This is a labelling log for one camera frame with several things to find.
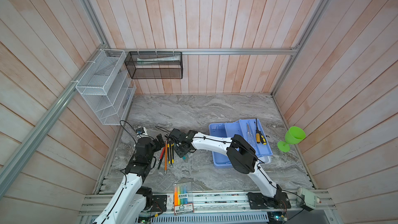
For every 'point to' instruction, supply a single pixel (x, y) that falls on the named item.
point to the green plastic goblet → (293, 135)
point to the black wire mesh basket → (155, 65)
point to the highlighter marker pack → (183, 198)
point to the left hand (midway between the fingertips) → (154, 139)
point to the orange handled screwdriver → (166, 156)
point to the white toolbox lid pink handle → (307, 199)
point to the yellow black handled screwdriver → (259, 136)
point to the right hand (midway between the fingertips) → (181, 150)
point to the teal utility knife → (185, 158)
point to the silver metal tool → (248, 130)
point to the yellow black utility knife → (173, 159)
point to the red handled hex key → (161, 156)
